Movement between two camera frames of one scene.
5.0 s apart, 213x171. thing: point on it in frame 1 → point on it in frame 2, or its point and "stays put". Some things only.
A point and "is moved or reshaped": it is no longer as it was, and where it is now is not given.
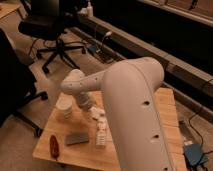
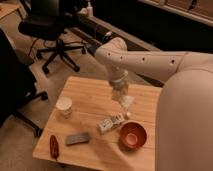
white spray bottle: x=89 y=10 stays put
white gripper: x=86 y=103 → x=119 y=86
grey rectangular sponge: x=77 y=138 stays put
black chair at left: x=17 y=84 stays put
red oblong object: x=54 y=146 stays put
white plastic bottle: x=101 y=134 is moved or reshaped
